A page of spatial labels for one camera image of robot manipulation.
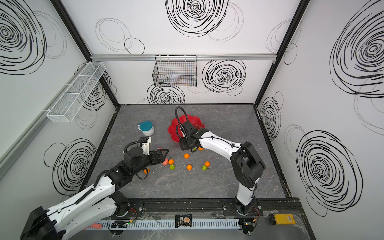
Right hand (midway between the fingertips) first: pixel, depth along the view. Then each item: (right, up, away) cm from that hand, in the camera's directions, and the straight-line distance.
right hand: (180, 146), depth 86 cm
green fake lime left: (-5, -12, 0) cm, 13 cm away
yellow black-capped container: (+49, -30, -18) cm, 60 cm away
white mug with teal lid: (-24, +10, +13) cm, 29 cm away
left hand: (-8, -1, -8) cm, 11 cm away
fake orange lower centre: (+6, -13, 0) cm, 14 cm away
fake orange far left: (-14, -8, -18) cm, 24 cm away
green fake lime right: (+14, -13, 0) cm, 19 cm away
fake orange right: (+16, -11, +1) cm, 19 cm away
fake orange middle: (+4, -7, +4) cm, 9 cm away
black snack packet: (+3, -32, -17) cm, 36 cm away
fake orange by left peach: (-6, -10, +2) cm, 11 cm away
